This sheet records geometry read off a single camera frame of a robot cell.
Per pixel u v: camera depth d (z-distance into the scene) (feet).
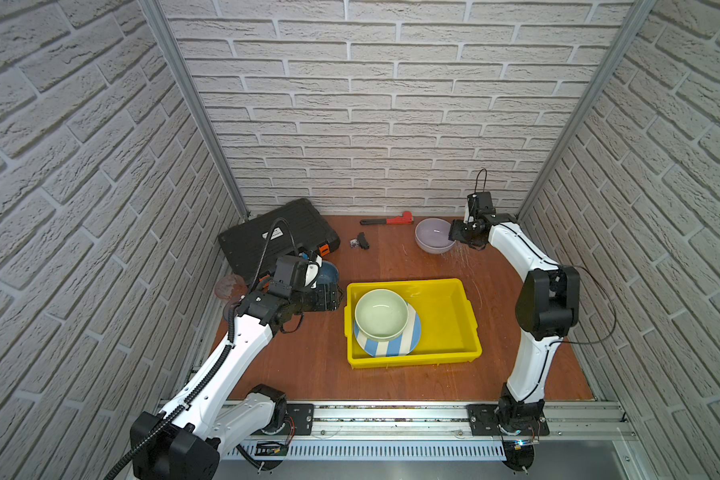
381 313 2.88
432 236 3.59
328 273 3.28
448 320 2.94
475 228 2.35
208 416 1.33
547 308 1.75
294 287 1.92
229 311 1.66
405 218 3.90
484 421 2.43
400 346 2.68
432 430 2.39
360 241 3.61
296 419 2.42
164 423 1.23
